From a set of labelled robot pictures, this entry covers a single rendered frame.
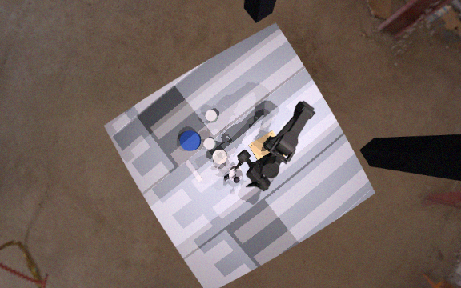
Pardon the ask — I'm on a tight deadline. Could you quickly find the blue short cylinder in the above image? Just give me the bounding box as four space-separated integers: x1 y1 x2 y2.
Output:
180 130 201 151

